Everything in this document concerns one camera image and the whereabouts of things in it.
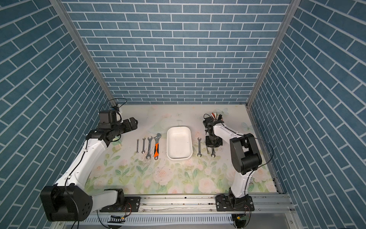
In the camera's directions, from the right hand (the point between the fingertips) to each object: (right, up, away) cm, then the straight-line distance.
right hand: (213, 146), depth 94 cm
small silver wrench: (-48, 0, +2) cm, 48 cm away
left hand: (-48, +17, -13) cm, 52 cm away
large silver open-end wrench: (-43, -6, -3) cm, 43 cm away
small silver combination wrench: (-4, -3, 0) cm, 5 cm away
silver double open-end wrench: (-10, -1, +2) cm, 10 cm away
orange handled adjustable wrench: (-38, -1, -1) cm, 38 cm away
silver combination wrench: (-51, -4, -1) cm, 51 cm away
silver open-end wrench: (0, -4, -1) cm, 5 cm away
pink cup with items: (+3, +20, +5) cm, 21 cm away
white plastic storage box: (-23, +2, +4) cm, 24 cm away
